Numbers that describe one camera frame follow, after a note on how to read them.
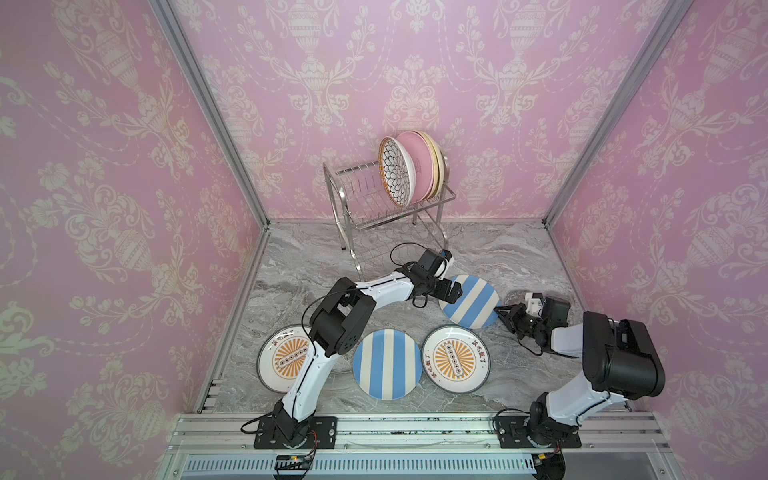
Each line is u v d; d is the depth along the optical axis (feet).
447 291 2.87
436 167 2.51
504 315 2.88
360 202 3.80
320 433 2.44
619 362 1.53
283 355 2.86
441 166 2.56
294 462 2.40
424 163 2.63
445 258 2.93
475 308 3.20
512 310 2.84
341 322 1.85
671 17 2.26
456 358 2.80
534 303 2.94
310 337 1.96
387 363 2.80
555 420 2.06
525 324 2.74
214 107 2.87
